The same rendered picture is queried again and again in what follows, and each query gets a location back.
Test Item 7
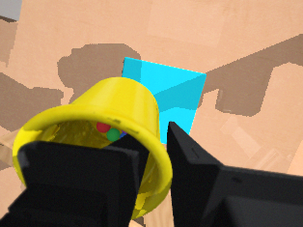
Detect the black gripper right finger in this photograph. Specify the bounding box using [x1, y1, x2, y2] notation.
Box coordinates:
[166, 121, 303, 227]

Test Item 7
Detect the red marble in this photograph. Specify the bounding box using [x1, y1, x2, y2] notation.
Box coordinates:
[96, 122, 111, 133]

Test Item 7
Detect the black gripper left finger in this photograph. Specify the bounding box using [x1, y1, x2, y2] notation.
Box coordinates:
[17, 134, 150, 227]

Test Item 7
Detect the yellow cup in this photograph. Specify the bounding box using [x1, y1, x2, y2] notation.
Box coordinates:
[13, 77, 173, 220]

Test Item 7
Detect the green marble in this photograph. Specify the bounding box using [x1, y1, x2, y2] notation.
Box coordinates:
[106, 128, 120, 142]

